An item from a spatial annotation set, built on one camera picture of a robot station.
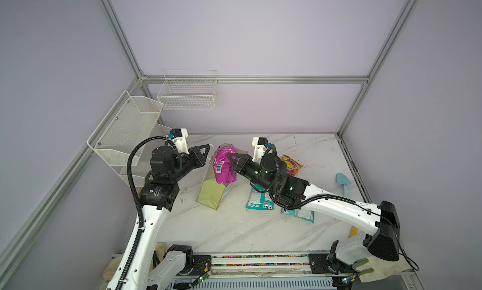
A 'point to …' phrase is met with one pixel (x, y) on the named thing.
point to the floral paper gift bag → (211, 193)
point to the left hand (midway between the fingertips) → (209, 149)
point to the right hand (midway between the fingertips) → (221, 160)
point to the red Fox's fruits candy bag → (292, 167)
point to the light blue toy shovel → (342, 179)
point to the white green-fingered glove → (372, 268)
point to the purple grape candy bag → (224, 169)
